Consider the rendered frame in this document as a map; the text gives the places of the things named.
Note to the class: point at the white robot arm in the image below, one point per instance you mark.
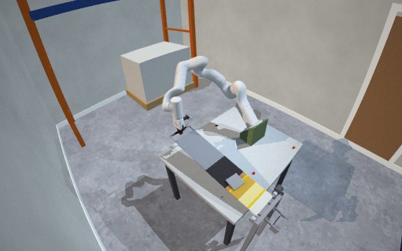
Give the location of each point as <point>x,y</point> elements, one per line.
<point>237,89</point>

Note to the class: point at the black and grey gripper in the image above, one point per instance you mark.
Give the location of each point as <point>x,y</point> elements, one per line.
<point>179,124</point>

